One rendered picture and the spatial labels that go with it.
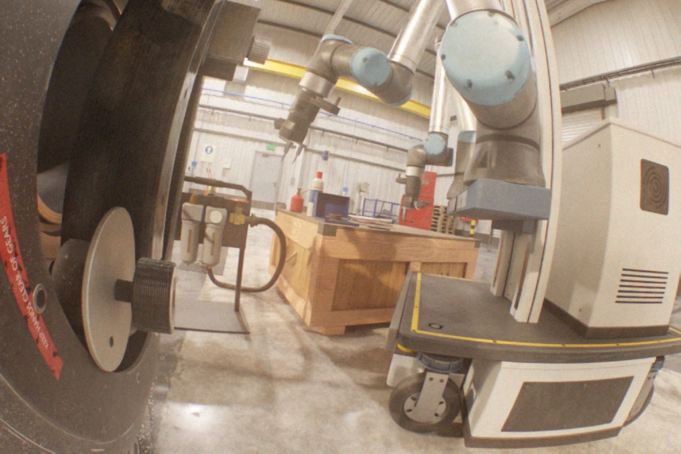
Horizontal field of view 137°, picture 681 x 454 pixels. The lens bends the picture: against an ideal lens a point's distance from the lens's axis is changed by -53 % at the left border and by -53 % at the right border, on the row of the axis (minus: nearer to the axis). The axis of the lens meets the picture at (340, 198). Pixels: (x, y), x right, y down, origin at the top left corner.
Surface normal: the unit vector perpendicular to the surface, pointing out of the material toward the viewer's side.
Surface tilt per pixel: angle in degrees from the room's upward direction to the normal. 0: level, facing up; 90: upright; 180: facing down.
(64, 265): 42
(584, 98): 90
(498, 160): 70
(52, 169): 51
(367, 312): 90
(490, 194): 90
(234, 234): 90
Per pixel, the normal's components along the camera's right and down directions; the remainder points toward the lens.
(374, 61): 0.56, 0.48
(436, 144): -0.51, -0.02
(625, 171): -0.29, -0.07
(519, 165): -0.16, -0.40
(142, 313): 0.42, 0.15
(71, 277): 0.45, -0.47
